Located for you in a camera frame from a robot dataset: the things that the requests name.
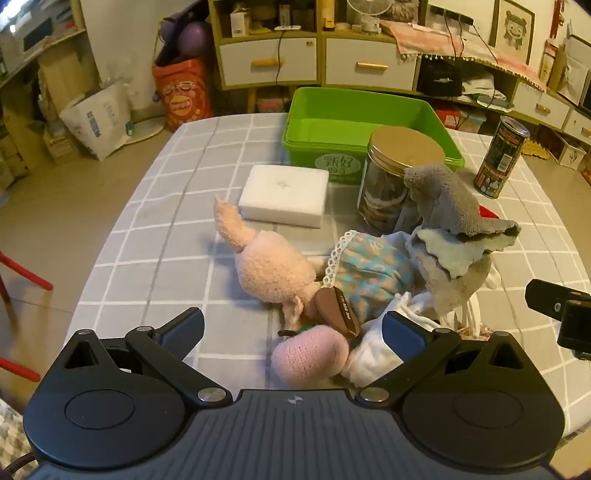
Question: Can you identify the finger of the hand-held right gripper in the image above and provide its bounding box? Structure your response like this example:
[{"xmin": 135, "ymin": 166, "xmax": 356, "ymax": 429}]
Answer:
[
  {"xmin": 557, "ymin": 299, "xmax": 591, "ymax": 361},
  {"xmin": 525, "ymin": 279, "xmax": 591, "ymax": 315}
]

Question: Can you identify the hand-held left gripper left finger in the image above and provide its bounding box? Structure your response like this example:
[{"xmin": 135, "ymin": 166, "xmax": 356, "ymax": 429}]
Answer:
[{"xmin": 44, "ymin": 306, "xmax": 232, "ymax": 409}]

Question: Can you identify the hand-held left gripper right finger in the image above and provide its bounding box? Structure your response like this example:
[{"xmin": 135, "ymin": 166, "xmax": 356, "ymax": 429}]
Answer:
[{"xmin": 353, "ymin": 310, "xmax": 548, "ymax": 409}]

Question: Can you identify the white plush toy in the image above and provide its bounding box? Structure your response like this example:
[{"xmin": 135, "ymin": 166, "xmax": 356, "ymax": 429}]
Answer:
[{"xmin": 348, "ymin": 291, "xmax": 481, "ymax": 388}]

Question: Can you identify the pink knitted toy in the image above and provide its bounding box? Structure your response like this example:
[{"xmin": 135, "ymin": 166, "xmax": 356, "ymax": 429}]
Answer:
[{"xmin": 271, "ymin": 325, "xmax": 350, "ymax": 389}]

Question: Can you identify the pink plush rabbit blue dress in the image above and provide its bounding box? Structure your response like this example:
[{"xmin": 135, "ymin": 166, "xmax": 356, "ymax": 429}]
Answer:
[{"xmin": 213, "ymin": 194, "xmax": 416, "ymax": 342}]

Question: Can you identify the green plastic bin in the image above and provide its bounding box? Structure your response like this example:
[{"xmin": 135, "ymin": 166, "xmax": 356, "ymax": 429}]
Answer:
[{"xmin": 283, "ymin": 87, "xmax": 465, "ymax": 185}]

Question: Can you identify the grey checkered tablecloth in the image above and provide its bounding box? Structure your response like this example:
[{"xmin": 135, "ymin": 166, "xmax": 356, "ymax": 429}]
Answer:
[{"xmin": 62, "ymin": 113, "xmax": 591, "ymax": 439}]

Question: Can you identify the black printed can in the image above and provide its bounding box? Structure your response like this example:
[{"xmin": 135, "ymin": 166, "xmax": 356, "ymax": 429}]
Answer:
[{"xmin": 475, "ymin": 115, "xmax": 531, "ymax": 200}]

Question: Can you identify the white printed storage crate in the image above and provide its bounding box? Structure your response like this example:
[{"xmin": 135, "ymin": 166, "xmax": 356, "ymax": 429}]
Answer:
[{"xmin": 556, "ymin": 134, "xmax": 587, "ymax": 164}]

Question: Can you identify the clear jar with gold lid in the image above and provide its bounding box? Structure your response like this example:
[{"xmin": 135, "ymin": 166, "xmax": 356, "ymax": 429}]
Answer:
[{"xmin": 357, "ymin": 126, "xmax": 447, "ymax": 234}]

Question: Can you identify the red chair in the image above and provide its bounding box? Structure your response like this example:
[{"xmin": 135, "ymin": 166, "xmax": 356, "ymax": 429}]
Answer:
[{"xmin": 0, "ymin": 251, "xmax": 54, "ymax": 383}]

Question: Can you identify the white foam block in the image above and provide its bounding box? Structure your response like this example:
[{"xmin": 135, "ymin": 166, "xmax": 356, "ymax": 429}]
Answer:
[{"xmin": 239, "ymin": 164, "xmax": 329, "ymax": 230}]

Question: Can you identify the red box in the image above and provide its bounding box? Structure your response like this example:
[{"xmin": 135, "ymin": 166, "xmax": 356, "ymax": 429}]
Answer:
[{"xmin": 434, "ymin": 104, "xmax": 488, "ymax": 134}]

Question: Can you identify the low wooden cabinet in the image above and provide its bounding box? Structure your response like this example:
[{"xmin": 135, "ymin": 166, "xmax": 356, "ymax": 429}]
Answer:
[{"xmin": 418, "ymin": 55, "xmax": 591, "ymax": 139}]

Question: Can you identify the white paper bag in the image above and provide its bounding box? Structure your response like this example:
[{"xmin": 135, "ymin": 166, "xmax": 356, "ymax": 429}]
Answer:
[{"xmin": 59, "ymin": 83, "xmax": 133, "ymax": 161}]

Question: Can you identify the orange printed bag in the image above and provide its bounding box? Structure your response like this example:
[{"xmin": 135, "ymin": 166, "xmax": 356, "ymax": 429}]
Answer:
[{"xmin": 152, "ymin": 58, "xmax": 214, "ymax": 134}]

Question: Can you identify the black bag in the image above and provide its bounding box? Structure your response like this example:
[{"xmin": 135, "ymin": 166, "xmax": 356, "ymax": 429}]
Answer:
[{"xmin": 417, "ymin": 60, "xmax": 463, "ymax": 97}]

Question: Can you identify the framed cartoon picture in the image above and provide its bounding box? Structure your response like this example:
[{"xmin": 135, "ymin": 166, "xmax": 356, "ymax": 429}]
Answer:
[{"xmin": 489, "ymin": 0, "xmax": 542, "ymax": 65}]

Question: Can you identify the dark purple board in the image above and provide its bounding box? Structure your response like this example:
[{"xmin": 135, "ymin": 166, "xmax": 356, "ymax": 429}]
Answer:
[{"xmin": 154, "ymin": 9, "xmax": 204, "ymax": 65}]

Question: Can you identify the pink cloth runner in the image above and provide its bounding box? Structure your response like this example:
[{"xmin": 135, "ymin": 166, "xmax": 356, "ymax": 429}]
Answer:
[{"xmin": 379, "ymin": 18, "xmax": 546, "ymax": 93}]

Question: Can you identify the wooden shelf cabinet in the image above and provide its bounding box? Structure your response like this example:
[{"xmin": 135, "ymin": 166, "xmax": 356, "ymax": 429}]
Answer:
[{"xmin": 208, "ymin": 0, "xmax": 423, "ymax": 114}]

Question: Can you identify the purple ball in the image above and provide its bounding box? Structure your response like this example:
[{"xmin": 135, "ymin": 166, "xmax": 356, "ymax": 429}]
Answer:
[{"xmin": 178, "ymin": 21, "xmax": 210, "ymax": 58}]

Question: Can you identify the black power strip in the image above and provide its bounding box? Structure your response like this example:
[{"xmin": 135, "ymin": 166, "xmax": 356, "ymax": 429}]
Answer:
[{"xmin": 427, "ymin": 6, "xmax": 476, "ymax": 26}]

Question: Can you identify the wooden desk shelf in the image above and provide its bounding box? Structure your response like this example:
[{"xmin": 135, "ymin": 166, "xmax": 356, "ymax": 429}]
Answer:
[{"xmin": 0, "ymin": 0, "xmax": 88, "ymax": 88}]

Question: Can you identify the framed cat picture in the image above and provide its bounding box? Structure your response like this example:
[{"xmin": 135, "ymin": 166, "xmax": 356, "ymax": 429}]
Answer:
[{"xmin": 392, "ymin": 0, "xmax": 428, "ymax": 21}]

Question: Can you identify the small white desk fan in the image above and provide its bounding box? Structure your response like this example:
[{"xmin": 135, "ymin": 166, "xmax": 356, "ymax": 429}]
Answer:
[{"xmin": 346, "ymin": 0, "xmax": 393, "ymax": 33}]

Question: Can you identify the white drawer with wooden handle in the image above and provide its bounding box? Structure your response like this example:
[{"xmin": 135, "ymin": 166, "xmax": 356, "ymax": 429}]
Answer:
[
  {"xmin": 325, "ymin": 38, "xmax": 419, "ymax": 90},
  {"xmin": 219, "ymin": 38, "xmax": 318, "ymax": 86}
]

